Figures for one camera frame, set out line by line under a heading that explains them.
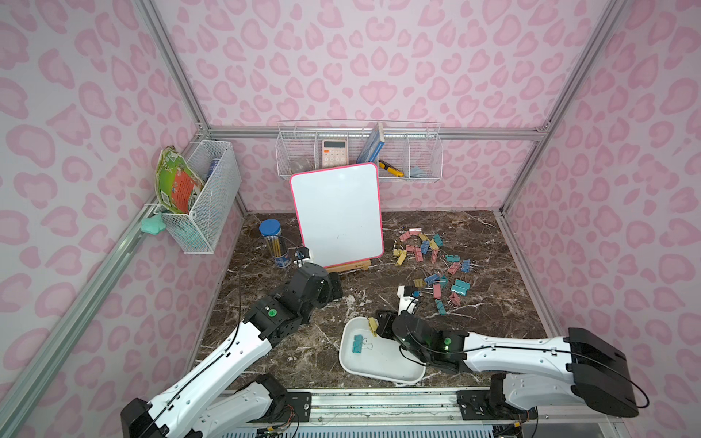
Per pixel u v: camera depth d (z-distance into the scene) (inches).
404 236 43.3
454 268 39.4
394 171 38.3
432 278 38.3
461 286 37.6
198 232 28.8
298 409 28.9
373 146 34.5
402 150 39.8
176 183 28.9
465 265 39.6
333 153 37.4
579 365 16.3
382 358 31.7
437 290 37.4
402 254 40.7
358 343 32.8
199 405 15.6
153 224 24.9
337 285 26.2
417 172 38.4
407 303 27.5
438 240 42.9
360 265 38.2
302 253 25.2
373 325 29.5
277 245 36.7
